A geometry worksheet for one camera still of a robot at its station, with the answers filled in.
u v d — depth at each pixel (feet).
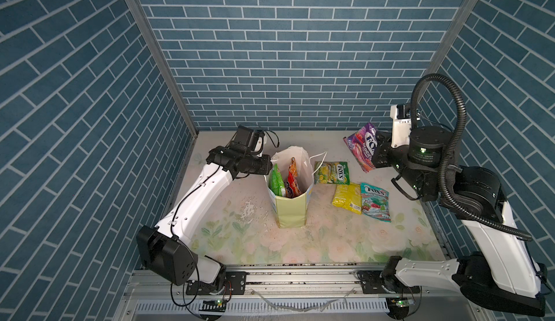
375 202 2.97
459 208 1.05
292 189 2.50
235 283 2.42
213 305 2.37
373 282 2.42
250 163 2.05
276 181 2.55
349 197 3.07
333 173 3.26
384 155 1.52
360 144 2.00
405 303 2.32
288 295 2.40
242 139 1.91
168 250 1.25
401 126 1.44
